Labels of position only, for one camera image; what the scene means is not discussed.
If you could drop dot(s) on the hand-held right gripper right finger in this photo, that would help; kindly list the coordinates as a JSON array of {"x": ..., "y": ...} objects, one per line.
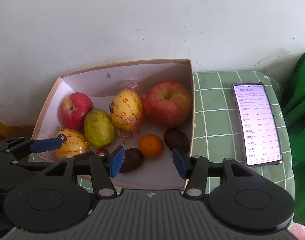
[{"x": 181, "y": 163}]

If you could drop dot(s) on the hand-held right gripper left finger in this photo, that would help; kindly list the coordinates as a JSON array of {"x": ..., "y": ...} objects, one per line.
[{"x": 117, "y": 161}]

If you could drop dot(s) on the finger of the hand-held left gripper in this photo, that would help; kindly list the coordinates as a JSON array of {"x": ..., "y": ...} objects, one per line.
[
  {"x": 47, "y": 145},
  {"x": 30, "y": 165}
]

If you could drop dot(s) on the small red fruit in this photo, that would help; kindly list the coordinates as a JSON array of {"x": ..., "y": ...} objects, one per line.
[{"x": 102, "y": 151}]

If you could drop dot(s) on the yellow orange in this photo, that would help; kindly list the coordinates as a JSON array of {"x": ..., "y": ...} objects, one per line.
[
  {"x": 72, "y": 142},
  {"x": 128, "y": 107}
]

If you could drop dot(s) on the cardboard box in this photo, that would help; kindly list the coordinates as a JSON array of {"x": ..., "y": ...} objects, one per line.
[{"x": 155, "y": 175}]

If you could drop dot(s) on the small tangerine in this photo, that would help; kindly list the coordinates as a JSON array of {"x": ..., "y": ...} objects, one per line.
[{"x": 151, "y": 146}]

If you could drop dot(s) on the green pear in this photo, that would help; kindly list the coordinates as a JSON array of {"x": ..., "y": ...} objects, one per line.
[{"x": 98, "y": 130}]

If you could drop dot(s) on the dark red apple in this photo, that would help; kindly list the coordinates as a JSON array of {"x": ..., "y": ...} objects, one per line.
[{"x": 73, "y": 112}]

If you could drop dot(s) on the striped red apple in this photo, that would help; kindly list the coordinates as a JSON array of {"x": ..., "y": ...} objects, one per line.
[{"x": 167, "y": 105}]

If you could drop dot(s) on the brown wooden furniture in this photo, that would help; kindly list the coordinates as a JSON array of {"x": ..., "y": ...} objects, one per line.
[{"x": 2, "y": 127}]

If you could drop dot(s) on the green checked tablecloth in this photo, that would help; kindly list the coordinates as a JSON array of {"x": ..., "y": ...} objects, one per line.
[{"x": 212, "y": 120}]

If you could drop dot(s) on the smartphone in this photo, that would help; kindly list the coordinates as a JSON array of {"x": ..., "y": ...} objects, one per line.
[{"x": 257, "y": 125}]

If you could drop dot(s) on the bright green cloth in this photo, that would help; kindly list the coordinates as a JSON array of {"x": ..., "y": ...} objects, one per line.
[{"x": 302, "y": 130}]

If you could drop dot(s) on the pink cloth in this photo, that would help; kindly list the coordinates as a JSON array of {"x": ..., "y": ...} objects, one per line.
[{"x": 298, "y": 231}]

